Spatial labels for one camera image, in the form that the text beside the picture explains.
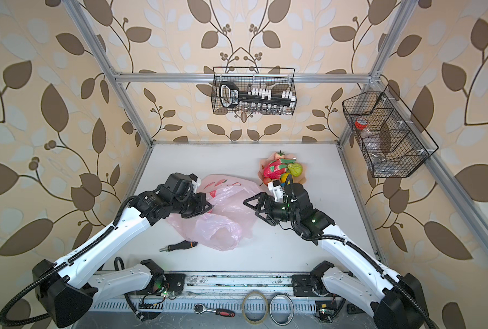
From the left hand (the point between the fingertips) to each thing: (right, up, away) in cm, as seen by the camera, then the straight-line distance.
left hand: (215, 205), depth 74 cm
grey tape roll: (+28, -35, -3) cm, 45 cm away
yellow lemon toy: (+29, +9, +25) cm, 39 cm away
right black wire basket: (+65, +23, +1) cm, 69 cm away
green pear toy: (+35, +13, +25) cm, 45 cm away
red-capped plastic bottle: (+58, +22, 0) cm, 62 cm away
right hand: (+13, -1, -3) cm, 13 cm away
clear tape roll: (+18, -35, -5) cm, 40 cm away
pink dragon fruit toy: (+25, +12, +22) cm, 35 cm away
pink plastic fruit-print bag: (+6, -4, -4) cm, 9 cm away
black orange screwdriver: (-14, -18, +8) cm, 24 cm away
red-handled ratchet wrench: (-4, -35, -5) cm, 35 cm away
